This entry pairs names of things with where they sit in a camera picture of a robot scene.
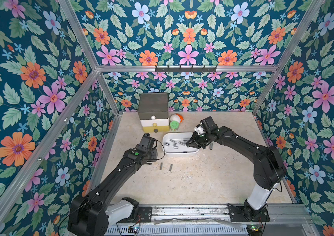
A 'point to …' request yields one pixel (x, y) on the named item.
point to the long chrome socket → (210, 146)
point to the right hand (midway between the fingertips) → (186, 143)
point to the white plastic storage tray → (182, 150)
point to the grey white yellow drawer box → (153, 111)
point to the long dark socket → (171, 167)
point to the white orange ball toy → (176, 117)
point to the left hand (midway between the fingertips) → (153, 153)
